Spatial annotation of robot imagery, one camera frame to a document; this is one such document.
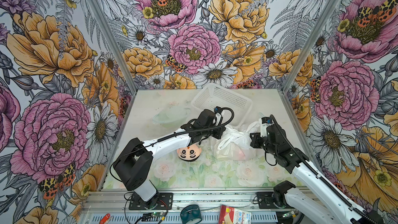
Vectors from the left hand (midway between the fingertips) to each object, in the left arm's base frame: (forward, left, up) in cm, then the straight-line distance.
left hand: (223, 132), depth 83 cm
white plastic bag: (-6, -6, -2) cm, 9 cm away
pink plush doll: (-9, +18, -6) cm, 21 cm away
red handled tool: (-35, +55, -14) cm, 67 cm away
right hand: (-4, -13, 0) cm, 14 cm away
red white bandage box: (-35, 0, -10) cm, 36 cm away
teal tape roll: (-34, +16, -4) cm, 38 cm away
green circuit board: (-34, +32, -14) cm, 49 cm away
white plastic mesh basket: (+37, +2, -11) cm, 39 cm away
